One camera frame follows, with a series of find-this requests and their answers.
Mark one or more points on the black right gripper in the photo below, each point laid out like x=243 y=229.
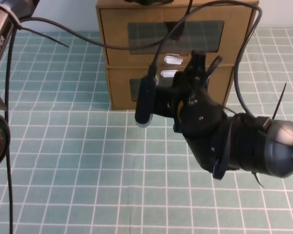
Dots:
x=202 y=121

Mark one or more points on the white drawer handle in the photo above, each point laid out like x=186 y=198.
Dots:
x=173 y=59
x=168 y=73

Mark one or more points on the brown cardboard drawer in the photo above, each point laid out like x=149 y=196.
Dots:
x=216 y=31
x=123 y=83

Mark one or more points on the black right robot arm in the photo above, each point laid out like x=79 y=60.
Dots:
x=259 y=144

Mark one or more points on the cyan checkered tablecloth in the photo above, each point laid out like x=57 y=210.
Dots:
x=80 y=168

